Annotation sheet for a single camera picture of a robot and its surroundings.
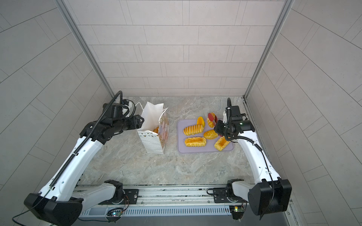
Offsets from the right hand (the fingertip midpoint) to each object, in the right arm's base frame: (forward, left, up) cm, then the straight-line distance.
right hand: (215, 127), depth 79 cm
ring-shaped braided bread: (+11, +37, -15) cm, 41 cm away
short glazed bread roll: (-3, -5, -14) cm, 15 cm away
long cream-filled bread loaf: (-1, +11, -13) cm, 17 cm away
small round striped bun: (+7, +1, -5) cm, 8 cm away
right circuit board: (-37, -6, -19) cm, 42 cm away
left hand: (+3, +38, +9) cm, 40 cm away
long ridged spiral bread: (+7, +12, -11) cm, 18 cm away
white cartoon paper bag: (-6, +32, +8) cm, 33 cm away
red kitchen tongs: (+9, -1, -4) cm, 10 cm away
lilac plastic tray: (+3, +9, -14) cm, 17 cm away
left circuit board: (-35, +51, -13) cm, 63 cm away
